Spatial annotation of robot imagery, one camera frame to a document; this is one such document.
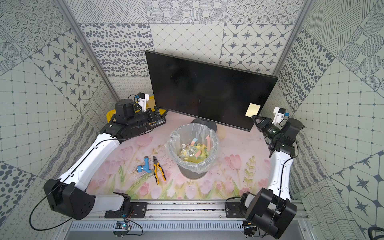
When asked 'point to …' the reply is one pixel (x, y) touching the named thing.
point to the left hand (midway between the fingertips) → (161, 107)
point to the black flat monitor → (219, 94)
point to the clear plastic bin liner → (194, 147)
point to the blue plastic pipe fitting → (146, 166)
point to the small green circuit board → (122, 225)
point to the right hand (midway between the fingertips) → (251, 117)
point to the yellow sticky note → (252, 110)
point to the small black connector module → (249, 229)
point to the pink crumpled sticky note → (209, 142)
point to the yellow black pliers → (156, 165)
